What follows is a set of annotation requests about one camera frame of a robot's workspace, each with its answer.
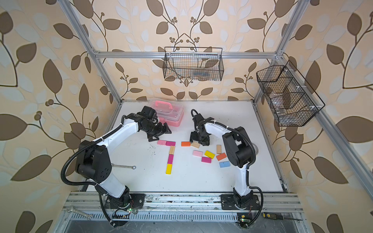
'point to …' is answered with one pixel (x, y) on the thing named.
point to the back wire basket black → (197, 63)
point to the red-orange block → (221, 157)
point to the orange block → (185, 143)
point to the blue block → (225, 164)
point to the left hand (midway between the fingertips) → (164, 133)
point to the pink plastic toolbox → (170, 111)
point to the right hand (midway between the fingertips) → (196, 143)
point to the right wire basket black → (292, 101)
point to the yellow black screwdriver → (277, 216)
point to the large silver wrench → (71, 208)
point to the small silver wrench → (133, 167)
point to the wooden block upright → (219, 149)
